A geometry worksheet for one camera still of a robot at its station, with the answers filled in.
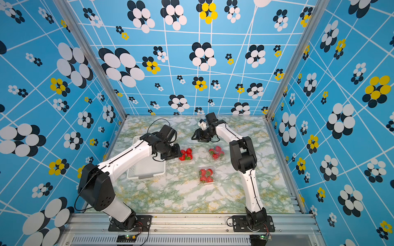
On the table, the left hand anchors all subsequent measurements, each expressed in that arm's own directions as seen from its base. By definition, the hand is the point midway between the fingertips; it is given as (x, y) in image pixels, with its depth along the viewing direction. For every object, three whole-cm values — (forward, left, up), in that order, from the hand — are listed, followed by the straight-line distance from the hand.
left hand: (182, 154), depth 84 cm
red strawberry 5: (+8, -17, -10) cm, 21 cm away
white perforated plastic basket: (-5, +20, -8) cm, 22 cm away
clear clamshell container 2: (+10, -5, -11) cm, 16 cm away
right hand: (+16, -7, -7) cm, 19 cm away
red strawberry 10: (+4, -3, -10) cm, 11 cm away
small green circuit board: (-37, +25, -15) cm, 47 cm away
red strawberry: (-6, -12, -10) cm, 17 cm away
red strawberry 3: (-10, -14, -10) cm, 20 cm away
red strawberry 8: (+9, -2, -11) cm, 14 cm away
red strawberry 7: (+6, -23, -9) cm, 26 cm away
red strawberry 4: (+4, -19, -9) cm, 22 cm away
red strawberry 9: (+3, +1, -10) cm, 11 cm away
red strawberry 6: (+10, -21, -10) cm, 26 cm away
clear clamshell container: (+3, -23, -11) cm, 25 cm away
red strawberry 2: (-6, -15, -11) cm, 19 cm away
